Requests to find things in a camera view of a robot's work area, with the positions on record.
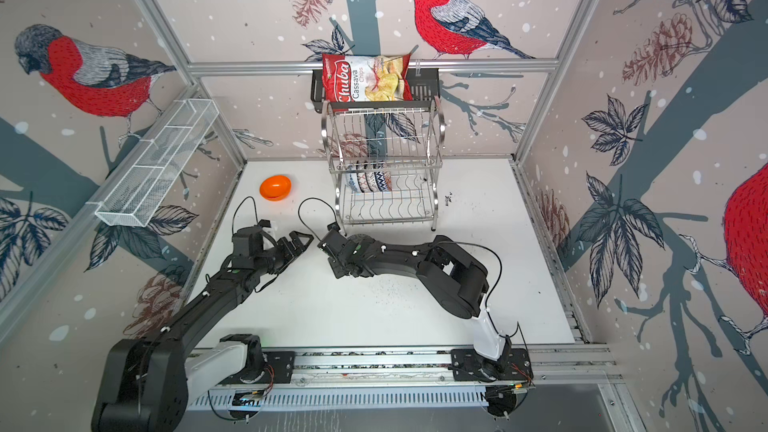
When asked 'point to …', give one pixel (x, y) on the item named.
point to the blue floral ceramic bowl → (353, 182)
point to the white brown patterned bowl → (372, 182)
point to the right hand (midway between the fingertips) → (338, 266)
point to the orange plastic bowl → (276, 188)
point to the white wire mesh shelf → (135, 197)
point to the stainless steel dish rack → (384, 161)
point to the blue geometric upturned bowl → (363, 182)
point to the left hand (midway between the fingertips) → (304, 243)
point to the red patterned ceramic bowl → (388, 181)
